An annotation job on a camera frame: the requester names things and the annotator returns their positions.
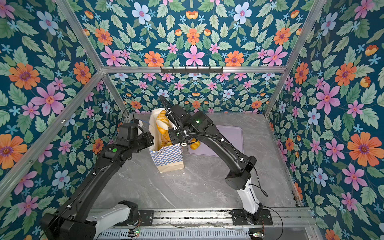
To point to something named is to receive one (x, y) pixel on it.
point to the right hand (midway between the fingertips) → (174, 136)
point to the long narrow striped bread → (162, 144)
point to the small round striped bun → (195, 145)
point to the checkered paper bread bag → (168, 159)
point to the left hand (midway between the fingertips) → (155, 133)
